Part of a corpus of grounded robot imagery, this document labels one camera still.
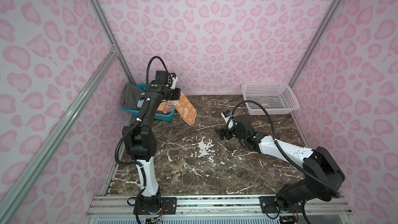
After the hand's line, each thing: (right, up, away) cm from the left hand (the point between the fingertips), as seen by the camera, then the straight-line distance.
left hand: (179, 91), depth 91 cm
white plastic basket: (+70, -2, +27) cm, 75 cm away
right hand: (+25, -19, -5) cm, 31 cm away
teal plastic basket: (-8, -16, +7) cm, 19 cm away
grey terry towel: (-33, -2, +10) cm, 35 cm away
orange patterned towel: (+3, -11, +8) cm, 14 cm away
